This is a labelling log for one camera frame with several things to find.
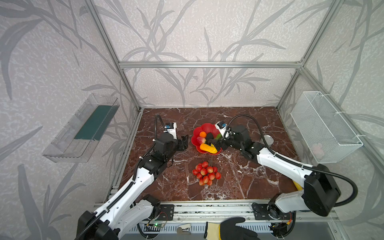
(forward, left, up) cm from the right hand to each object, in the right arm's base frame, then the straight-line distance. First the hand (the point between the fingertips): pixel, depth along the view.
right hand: (217, 130), depth 83 cm
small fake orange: (+8, +8, -16) cm, 20 cm away
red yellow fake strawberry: (+3, +9, -15) cm, 18 cm away
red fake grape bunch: (-19, +7, -14) cm, 25 cm away
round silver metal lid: (+3, -35, -15) cm, 38 cm away
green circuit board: (-43, +30, -18) cm, 55 cm away
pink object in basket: (-14, -48, +2) cm, 51 cm away
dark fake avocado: (+6, +4, -15) cm, 17 cm away
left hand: (-4, +17, +5) cm, 18 cm away
